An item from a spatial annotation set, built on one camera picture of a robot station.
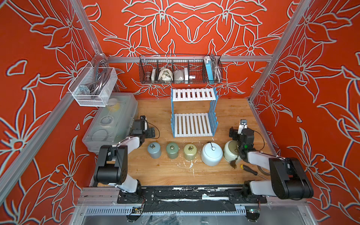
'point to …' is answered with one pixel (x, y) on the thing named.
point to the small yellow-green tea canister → (190, 150)
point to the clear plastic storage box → (112, 123)
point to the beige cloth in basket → (165, 74)
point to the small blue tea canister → (154, 149)
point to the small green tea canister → (173, 150)
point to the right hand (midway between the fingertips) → (237, 126)
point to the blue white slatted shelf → (193, 111)
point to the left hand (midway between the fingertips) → (147, 128)
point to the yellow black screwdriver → (244, 167)
